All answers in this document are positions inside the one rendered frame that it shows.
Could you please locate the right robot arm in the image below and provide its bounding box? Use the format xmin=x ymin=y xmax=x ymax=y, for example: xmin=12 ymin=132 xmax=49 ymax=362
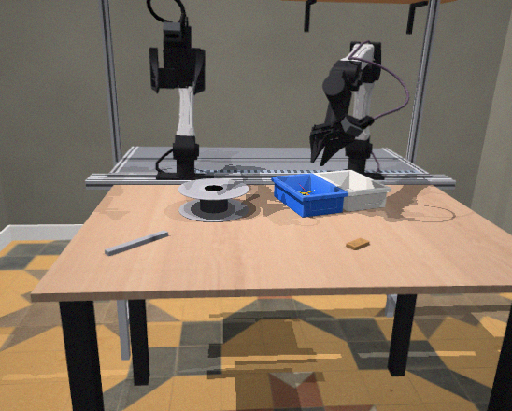
xmin=156 ymin=17 xmax=214 ymax=180

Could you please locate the white wire spool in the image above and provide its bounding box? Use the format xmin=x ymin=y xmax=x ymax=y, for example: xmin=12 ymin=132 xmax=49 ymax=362
xmin=178 ymin=178 xmax=249 ymax=222

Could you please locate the blue plastic crate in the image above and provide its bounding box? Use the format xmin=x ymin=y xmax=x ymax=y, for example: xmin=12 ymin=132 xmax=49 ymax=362
xmin=271 ymin=174 xmax=348 ymax=218

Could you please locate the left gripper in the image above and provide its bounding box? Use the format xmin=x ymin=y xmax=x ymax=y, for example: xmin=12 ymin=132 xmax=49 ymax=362
xmin=309 ymin=105 xmax=355 ymax=166

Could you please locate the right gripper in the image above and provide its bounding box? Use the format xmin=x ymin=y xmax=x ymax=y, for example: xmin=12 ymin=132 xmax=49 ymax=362
xmin=149 ymin=47 xmax=205 ymax=95

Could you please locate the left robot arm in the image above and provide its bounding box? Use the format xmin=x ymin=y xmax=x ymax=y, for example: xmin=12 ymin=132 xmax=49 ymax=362
xmin=322 ymin=41 xmax=385 ymax=180

